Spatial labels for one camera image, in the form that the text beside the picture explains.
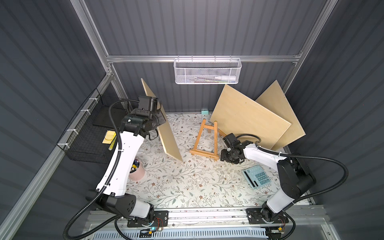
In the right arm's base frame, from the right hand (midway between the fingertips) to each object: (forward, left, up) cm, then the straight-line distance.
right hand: (225, 158), depth 91 cm
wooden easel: (+1, +9, +1) cm, 9 cm away
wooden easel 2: (+19, +1, +1) cm, 19 cm away
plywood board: (+29, -30, +22) cm, 48 cm away
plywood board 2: (+22, -7, +17) cm, 28 cm away
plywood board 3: (-7, +31, +31) cm, 44 cm away
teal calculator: (-11, -17, -2) cm, 20 cm away
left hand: (+5, +35, +32) cm, 48 cm away
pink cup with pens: (-12, +49, +7) cm, 51 cm away
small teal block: (+43, +12, -2) cm, 44 cm away
